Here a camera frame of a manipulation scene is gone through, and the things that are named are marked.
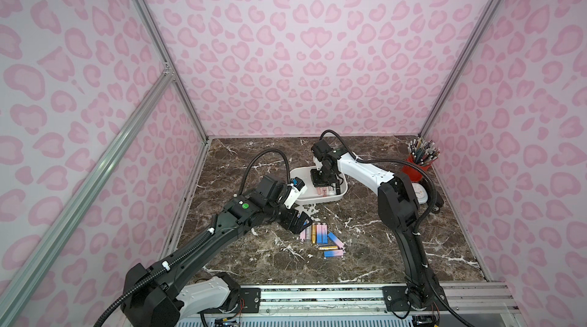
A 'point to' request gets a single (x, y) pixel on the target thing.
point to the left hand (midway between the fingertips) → (303, 214)
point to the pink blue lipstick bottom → (332, 253)
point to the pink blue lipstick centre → (322, 234)
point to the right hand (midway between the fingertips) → (317, 183)
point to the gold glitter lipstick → (314, 234)
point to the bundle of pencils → (423, 151)
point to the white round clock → (420, 192)
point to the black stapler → (439, 204)
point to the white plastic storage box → (310, 195)
